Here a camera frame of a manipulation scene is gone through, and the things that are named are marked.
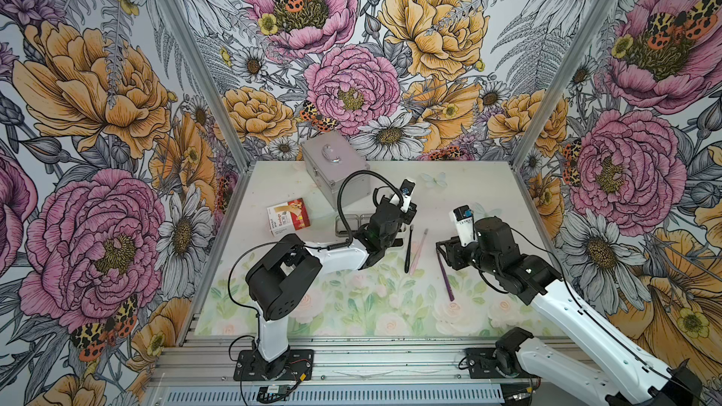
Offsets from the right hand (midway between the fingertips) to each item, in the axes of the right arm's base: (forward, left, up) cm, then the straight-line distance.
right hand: (445, 249), depth 77 cm
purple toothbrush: (0, -3, -17) cm, 17 cm away
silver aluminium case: (+38, +35, -1) cm, 51 cm away
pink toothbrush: (+8, +5, -16) cm, 19 cm away
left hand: (+18, +9, +3) cm, 20 cm away
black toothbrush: (+10, +7, -17) cm, 21 cm away
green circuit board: (-28, +45, -16) cm, 55 cm away
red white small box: (+21, +49, -12) cm, 54 cm away
